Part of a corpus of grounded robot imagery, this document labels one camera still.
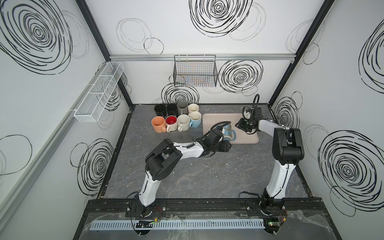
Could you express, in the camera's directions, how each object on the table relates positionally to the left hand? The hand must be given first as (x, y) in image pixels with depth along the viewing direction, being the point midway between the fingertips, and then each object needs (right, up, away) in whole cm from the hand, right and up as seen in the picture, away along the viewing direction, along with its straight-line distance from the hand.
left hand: (231, 146), depth 89 cm
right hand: (+6, +12, +14) cm, 20 cm away
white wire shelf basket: (-83, +23, -2) cm, 86 cm away
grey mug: (-31, +24, +16) cm, 42 cm away
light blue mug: (-21, +17, +16) cm, 31 cm away
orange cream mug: (-46, +13, +13) cm, 50 cm away
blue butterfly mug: (0, +6, +6) cm, 8 cm away
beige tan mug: (-30, +15, +16) cm, 37 cm away
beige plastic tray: (+10, +4, +10) cm, 14 cm away
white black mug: (-46, +22, +17) cm, 54 cm away
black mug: (-38, +23, +16) cm, 47 cm away
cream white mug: (-39, +15, +16) cm, 44 cm away
